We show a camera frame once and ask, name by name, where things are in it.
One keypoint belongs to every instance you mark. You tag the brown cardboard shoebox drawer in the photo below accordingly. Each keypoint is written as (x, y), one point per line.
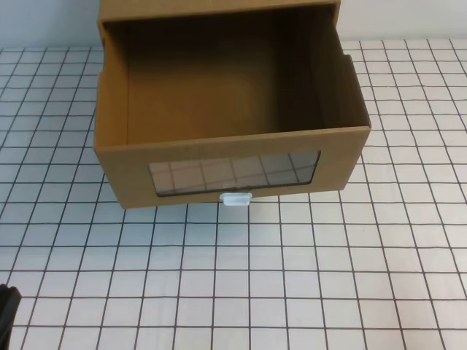
(263, 102)

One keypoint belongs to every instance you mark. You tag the black object at corner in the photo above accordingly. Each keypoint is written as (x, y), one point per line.
(9, 303)

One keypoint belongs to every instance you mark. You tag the white grid tablecloth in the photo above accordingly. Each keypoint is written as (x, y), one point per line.
(378, 265)

